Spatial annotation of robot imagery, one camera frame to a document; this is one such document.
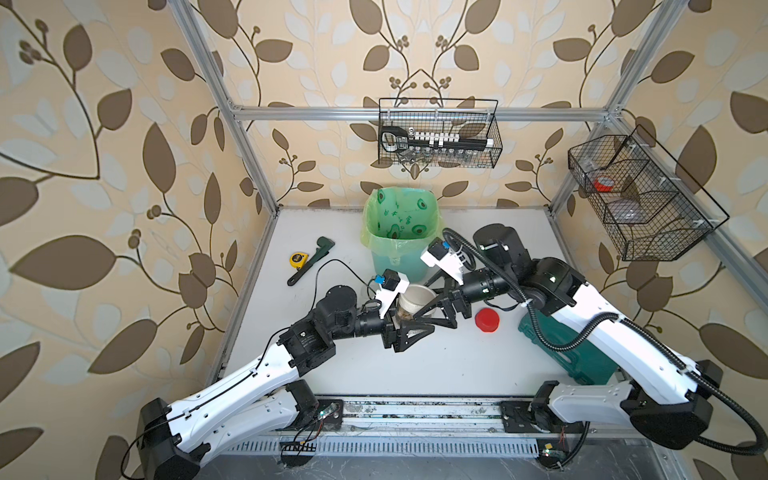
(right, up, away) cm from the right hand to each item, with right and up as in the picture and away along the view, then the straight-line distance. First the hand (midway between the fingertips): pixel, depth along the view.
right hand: (419, 301), depth 60 cm
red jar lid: (+23, -12, +29) cm, 39 cm away
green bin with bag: (-4, +18, +42) cm, 46 cm away
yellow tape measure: (-39, +6, +43) cm, 58 cm away
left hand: (0, -2, +1) cm, 2 cm away
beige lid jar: (-1, +1, -3) cm, 4 cm away
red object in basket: (+53, +27, +22) cm, 63 cm away
